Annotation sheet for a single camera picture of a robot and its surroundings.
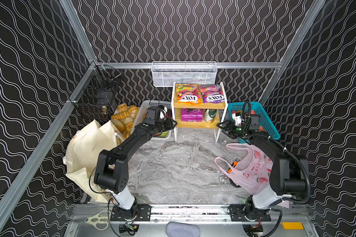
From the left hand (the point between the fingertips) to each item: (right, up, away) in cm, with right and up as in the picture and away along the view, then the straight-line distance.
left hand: (180, 123), depth 86 cm
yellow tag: (+53, -49, -16) cm, 74 cm away
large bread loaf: (-43, -1, +20) cm, 47 cm away
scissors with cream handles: (-40, -47, -13) cm, 63 cm away
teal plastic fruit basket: (+60, -1, +17) cm, 62 cm away
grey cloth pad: (-3, -49, -17) cm, 52 cm away
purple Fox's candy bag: (+17, +16, -6) cm, 24 cm away
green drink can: (+17, +5, 0) cm, 18 cm away
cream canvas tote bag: (-51, -17, -12) cm, 55 cm away
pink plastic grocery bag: (+41, -27, +1) cm, 49 cm away
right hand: (+25, -3, +3) cm, 25 cm away
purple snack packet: (+7, +5, +2) cm, 9 cm away
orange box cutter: (+32, -25, +4) cm, 41 cm away
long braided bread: (-45, +7, +27) cm, 53 cm away
